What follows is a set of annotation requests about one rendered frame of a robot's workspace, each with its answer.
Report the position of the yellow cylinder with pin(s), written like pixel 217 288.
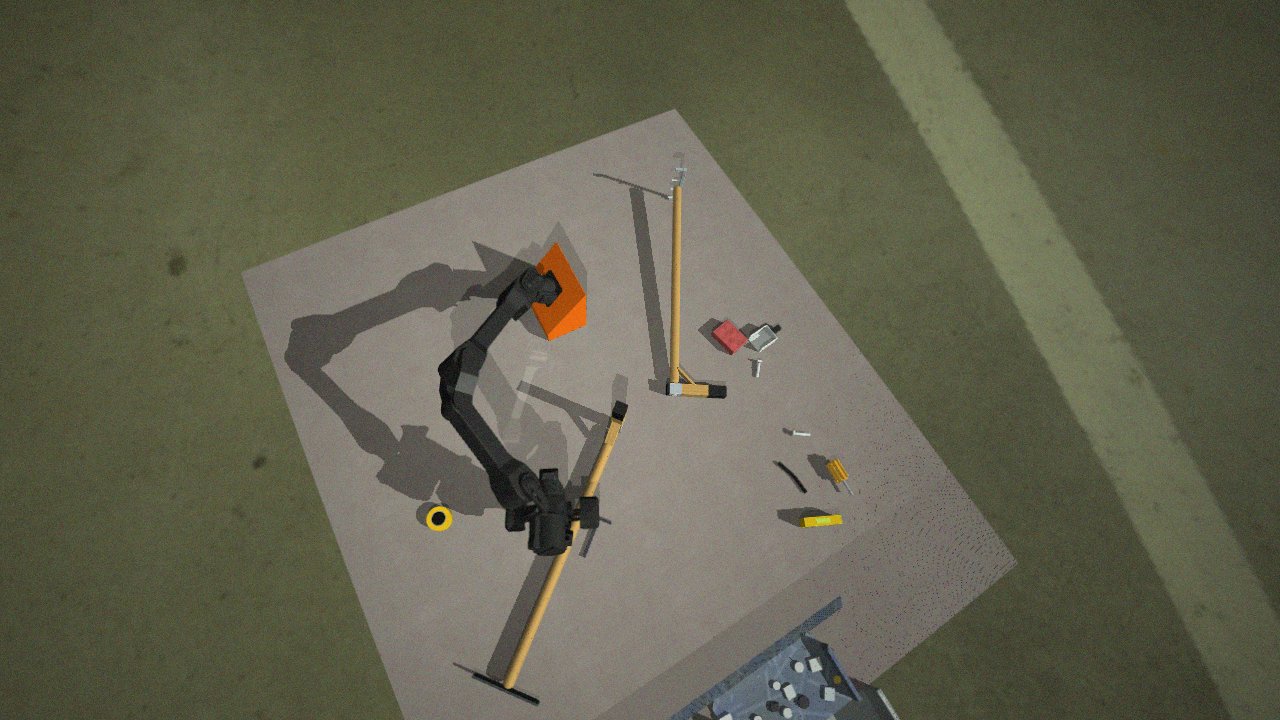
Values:
pixel 439 519

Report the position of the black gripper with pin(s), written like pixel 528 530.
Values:
pixel 589 515

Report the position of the black bent bar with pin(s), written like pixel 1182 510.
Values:
pixel 794 476

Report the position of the white open tray with dark handle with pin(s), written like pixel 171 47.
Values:
pixel 764 337

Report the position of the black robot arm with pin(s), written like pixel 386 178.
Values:
pixel 512 482

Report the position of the long wooden-handled scraper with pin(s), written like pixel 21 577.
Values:
pixel 617 422

